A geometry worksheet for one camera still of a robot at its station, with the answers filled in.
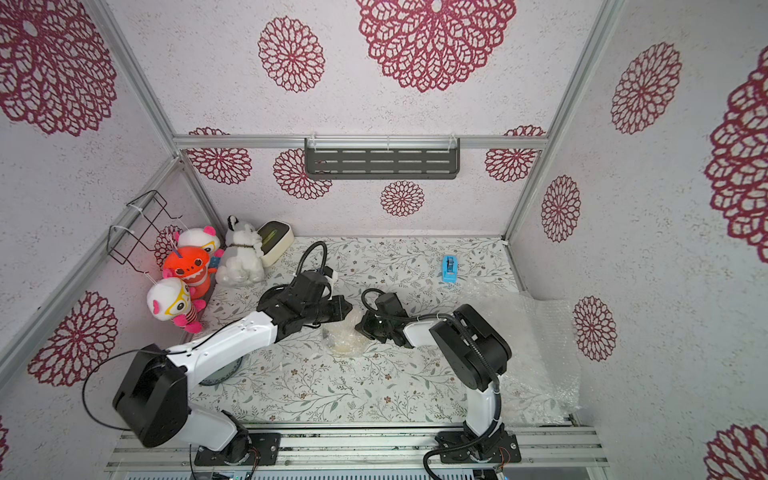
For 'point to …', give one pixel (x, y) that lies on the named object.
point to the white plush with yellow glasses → (170, 299)
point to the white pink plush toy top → (205, 239)
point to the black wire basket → (142, 225)
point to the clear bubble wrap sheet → (538, 380)
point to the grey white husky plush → (244, 263)
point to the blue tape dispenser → (450, 268)
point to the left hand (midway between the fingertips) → (352, 308)
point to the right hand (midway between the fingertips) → (351, 324)
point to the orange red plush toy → (191, 265)
